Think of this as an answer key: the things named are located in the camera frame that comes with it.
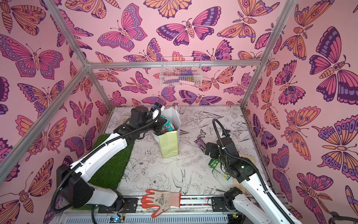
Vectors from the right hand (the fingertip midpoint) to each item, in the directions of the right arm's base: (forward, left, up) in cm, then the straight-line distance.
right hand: (214, 145), depth 75 cm
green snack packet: (-4, -3, -17) cm, 17 cm away
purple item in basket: (+47, +15, +14) cm, 51 cm away
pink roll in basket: (+34, +14, +15) cm, 40 cm away
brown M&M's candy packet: (+10, +5, -17) cm, 20 cm away
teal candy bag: (+9, +26, +6) cm, 28 cm away
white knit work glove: (+33, +67, -19) cm, 77 cm away
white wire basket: (+48, +19, +15) cm, 54 cm away
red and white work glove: (-24, +28, -18) cm, 41 cm away
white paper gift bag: (+2, +25, -1) cm, 25 cm away
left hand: (+12, +26, +8) cm, 29 cm away
